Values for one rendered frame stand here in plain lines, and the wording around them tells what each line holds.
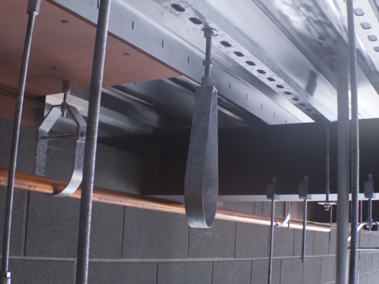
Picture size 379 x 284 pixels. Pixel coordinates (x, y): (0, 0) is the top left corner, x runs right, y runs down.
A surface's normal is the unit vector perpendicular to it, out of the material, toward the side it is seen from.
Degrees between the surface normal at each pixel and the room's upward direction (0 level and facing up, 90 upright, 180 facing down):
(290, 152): 90
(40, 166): 90
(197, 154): 74
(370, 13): 180
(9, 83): 180
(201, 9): 90
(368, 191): 90
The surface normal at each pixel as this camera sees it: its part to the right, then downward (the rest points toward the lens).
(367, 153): -0.51, -0.19
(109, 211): 0.86, -0.05
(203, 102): -0.23, -0.46
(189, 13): -0.05, 0.98
